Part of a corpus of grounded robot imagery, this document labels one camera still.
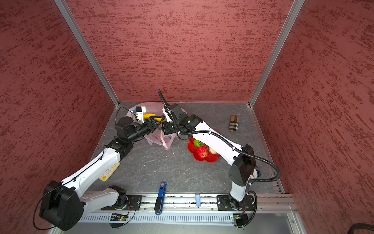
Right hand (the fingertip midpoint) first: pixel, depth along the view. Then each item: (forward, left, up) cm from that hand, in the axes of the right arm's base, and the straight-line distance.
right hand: (164, 130), depth 77 cm
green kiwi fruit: (+1, -19, -17) cm, 25 cm away
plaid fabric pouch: (+18, -46, -21) cm, 53 cm away
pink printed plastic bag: (+10, +10, -21) cm, 25 cm away
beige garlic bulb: (-4, -28, -19) cm, 34 cm away
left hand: (+2, 0, +5) cm, 5 cm away
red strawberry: (-5, -21, -18) cm, 28 cm away
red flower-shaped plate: (-1, -15, -22) cm, 26 cm away
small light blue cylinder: (-30, -17, -20) cm, 40 cm away
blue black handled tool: (-30, +3, -22) cm, 37 cm away
